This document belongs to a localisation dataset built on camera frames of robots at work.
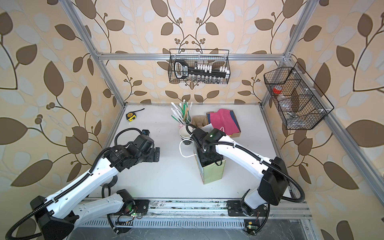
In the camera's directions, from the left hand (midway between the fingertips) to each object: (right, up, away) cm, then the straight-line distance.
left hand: (150, 151), depth 76 cm
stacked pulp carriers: (+26, +15, +32) cm, 44 cm away
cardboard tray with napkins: (+44, +17, +27) cm, 55 cm away
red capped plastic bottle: (+72, +34, +12) cm, 81 cm away
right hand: (+30, -5, +2) cm, 31 cm away
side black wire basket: (+76, +25, -2) cm, 80 cm away
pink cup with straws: (+14, +19, +20) cm, 31 cm away
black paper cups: (+17, +7, +13) cm, 23 cm away
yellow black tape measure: (-25, +19, +35) cm, 47 cm away
